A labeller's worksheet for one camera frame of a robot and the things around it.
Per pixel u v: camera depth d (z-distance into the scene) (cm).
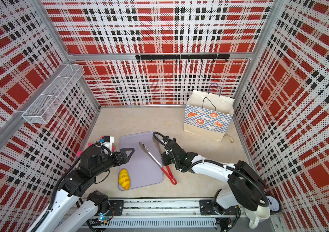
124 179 81
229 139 99
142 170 85
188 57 90
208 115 85
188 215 72
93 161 53
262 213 72
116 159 62
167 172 78
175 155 62
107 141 65
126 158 63
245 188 42
